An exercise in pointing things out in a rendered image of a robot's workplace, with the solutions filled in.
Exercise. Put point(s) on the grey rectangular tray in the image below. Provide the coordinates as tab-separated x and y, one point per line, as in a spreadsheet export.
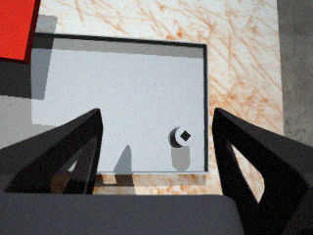
144	88

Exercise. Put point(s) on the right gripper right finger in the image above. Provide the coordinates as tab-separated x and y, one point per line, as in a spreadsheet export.
286	165

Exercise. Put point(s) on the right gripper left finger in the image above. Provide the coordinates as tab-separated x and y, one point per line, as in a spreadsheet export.
29	165

